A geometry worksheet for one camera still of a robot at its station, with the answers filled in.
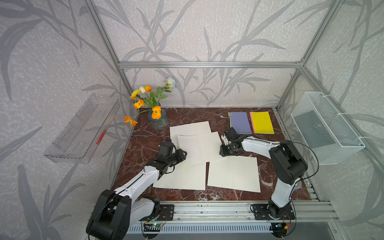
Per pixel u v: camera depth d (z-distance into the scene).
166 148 0.67
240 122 1.11
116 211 0.40
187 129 1.08
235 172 0.87
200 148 0.94
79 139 0.68
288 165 0.49
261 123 1.11
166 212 0.73
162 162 0.66
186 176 0.83
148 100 0.96
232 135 0.77
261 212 0.73
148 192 0.79
